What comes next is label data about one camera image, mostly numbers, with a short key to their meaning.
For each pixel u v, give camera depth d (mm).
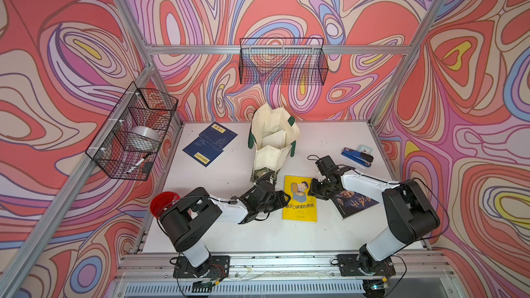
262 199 695
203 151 1070
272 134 1076
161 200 783
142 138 691
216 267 720
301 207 864
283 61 959
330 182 687
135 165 708
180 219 471
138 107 822
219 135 1124
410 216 454
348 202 882
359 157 1011
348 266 731
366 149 1048
